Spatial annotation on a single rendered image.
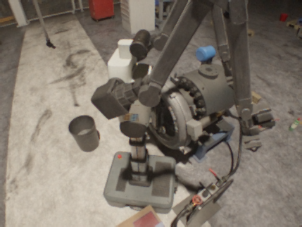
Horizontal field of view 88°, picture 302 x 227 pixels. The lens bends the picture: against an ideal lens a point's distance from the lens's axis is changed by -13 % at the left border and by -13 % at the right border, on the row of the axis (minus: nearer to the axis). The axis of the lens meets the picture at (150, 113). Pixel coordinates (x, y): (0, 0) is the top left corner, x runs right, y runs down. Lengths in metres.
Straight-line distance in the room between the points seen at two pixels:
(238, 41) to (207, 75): 1.29
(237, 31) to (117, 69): 0.49
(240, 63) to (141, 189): 1.41
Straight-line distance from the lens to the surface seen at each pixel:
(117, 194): 1.73
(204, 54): 2.04
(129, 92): 0.65
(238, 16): 0.50
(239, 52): 0.57
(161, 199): 1.69
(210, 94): 1.77
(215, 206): 2.03
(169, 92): 1.47
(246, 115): 0.72
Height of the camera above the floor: 1.86
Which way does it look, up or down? 45 degrees down
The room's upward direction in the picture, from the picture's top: straight up
